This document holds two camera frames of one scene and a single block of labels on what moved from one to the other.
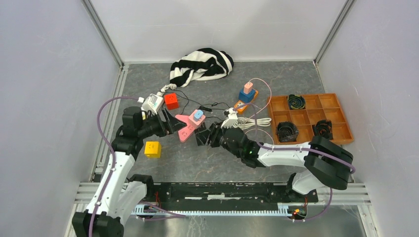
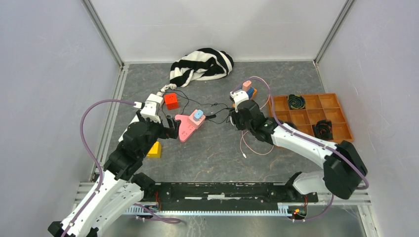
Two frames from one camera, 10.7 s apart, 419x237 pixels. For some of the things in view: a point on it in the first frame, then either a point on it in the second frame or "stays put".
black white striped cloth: [205, 64] stays put
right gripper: [216, 130] → [234, 116]
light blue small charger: [197, 115] stays put
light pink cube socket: [193, 123] stays put
